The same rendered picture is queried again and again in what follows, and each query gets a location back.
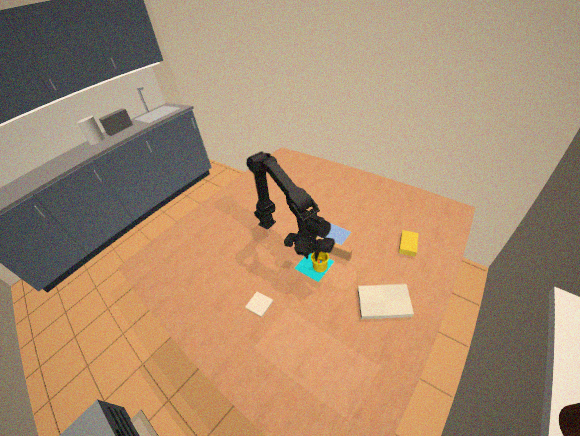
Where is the yellow flat block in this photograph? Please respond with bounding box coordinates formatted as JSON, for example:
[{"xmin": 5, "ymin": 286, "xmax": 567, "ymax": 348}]
[{"xmin": 398, "ymin": 230, "xmax": 418, "ymax": 256}]

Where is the yellow cup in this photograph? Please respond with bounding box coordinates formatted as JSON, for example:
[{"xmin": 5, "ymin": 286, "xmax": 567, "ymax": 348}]
[{"xmin": 311, "ymin": 252, "xmax": 330, "ymax": 272}]

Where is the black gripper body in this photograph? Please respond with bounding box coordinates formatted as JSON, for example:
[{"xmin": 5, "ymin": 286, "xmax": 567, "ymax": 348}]
[{"xmin": 284, "ymin": 228, "xmax": 336, "ymax": 253}]

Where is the beige flat rectangular block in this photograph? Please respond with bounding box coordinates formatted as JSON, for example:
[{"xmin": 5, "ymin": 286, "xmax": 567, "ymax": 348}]
[{"xmin": 357, "ymin": 284, "xmax": 414, "ymax": 320}]

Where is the wooden rail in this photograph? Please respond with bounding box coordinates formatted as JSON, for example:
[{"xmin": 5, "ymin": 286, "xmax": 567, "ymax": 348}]
[{"xmin": 316, "ymin": 236, "xmax": 352, "ymax": 261}]

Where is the cream flat square tile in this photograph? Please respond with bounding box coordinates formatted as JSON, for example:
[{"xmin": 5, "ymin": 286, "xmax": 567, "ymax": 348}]
[{"xmin": 246, "ymin": 292, "xmax": 273, "ymax": 317}]

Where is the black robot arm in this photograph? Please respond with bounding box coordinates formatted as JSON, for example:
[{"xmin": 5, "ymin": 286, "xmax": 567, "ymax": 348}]
[{"xmin": 246, "ymin": 151, "xmax": 331, "ymax": 257}]

